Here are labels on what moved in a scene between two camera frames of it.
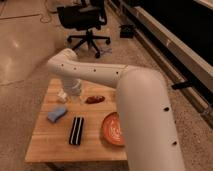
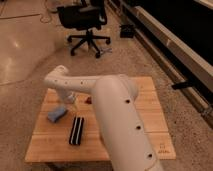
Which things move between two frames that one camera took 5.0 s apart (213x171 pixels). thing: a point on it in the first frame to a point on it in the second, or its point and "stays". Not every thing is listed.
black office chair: x=89 y=15 stays
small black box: x=126 y=31 stays
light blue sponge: x=55 y=114 stays
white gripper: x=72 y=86 to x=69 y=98
